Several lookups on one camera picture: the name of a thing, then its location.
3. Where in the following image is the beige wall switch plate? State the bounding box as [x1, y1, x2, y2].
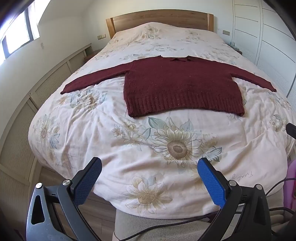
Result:
[97, 34, 106, 40]

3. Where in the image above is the floral white duvet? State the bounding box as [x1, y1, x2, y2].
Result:
[28, 22, 293, 219]

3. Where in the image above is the white built-in wardrobe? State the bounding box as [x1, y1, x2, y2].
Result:
[231, 0, 295, 107]

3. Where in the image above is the wooden headboard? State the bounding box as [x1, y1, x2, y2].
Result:
[106, 9, 214, 38]

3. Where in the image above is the dark red knit sweater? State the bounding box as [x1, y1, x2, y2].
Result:
[61, 56, 276, 118]

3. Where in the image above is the beige wall outlet plate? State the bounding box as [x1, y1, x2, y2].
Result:
[223, 30, 230, 36]

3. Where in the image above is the black cable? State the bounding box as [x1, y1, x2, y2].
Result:
[78, 177, 296, 241]

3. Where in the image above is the window with dark frame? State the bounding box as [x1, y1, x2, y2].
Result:
[1, 1, 43, 63]

